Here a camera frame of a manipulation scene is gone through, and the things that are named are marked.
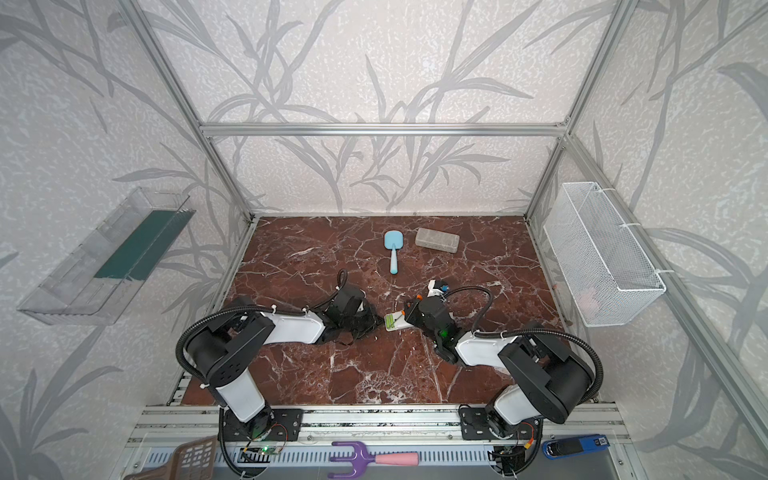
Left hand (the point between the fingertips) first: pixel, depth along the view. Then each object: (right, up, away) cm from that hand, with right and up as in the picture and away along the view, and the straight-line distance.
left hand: (391, 312), depth 91 cm
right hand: (+5, +6, -1) cm, 8 cm away
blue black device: (+40, -25, -24) cm, 53 cm away
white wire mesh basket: (+46, +16, -29) cm, 57 cm away
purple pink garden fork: (-6, -29, -21) cm, 37 cm away
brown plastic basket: (-46, -30, -21) cm, 59 cm away
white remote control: (+2, -2, 0) cm, 3 cm away
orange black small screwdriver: (+9, +6, -4) cm, 11 cm away
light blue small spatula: (0, +22, +22) cm, 31 cm away
